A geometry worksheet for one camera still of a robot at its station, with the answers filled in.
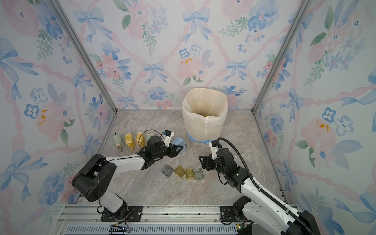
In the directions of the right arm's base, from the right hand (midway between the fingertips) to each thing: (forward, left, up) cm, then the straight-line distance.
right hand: (205, 156), depth 80 cm
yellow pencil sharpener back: (+15, +41, -6) cm, 44 cm away
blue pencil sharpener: (+8, +14, +1) cm, 17 cm away
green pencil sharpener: (+16, +35, -4) cm, 39 cm away
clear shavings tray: (-3, +22, -13) cm, 26 cm away
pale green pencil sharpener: (+12, +55, -5) cm, 56 cm away
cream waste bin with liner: (+36, -1, -1) cm, 36 cm away
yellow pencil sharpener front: (+13, +48, -5) cm, 50 cm away
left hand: (+8, +14, -3) cm, 16 cm away
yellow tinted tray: (-4, +15, -13) cm, 20 cm away
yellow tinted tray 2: (-5, +8, -13) cm, 17 cm away
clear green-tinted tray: (-5, +3, -14) cm, 15 cm away
